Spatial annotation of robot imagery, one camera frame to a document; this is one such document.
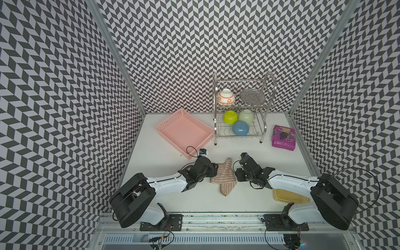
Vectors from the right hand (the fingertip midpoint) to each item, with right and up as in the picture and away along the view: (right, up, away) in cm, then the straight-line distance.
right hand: (238, 175), depth 88 cm
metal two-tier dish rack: (0, +39, -4) cm, 39 cm away
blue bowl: (+3, +27, +11) cm, 29 cm away
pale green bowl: (+9, +36, +18) cm, 41 cm away
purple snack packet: (+31, +21, +11) cm, 39 cm away
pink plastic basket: (-32, +24, +18) cm, 44 cm away
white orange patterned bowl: (-7, +44, -4) cm, 45 cm away
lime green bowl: (-2, +35, +20) cm, 40 cm away
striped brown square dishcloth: (-8, +1, -5) cm, 9 cm away
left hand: (-14, +5, -1) cm, 15 cm away
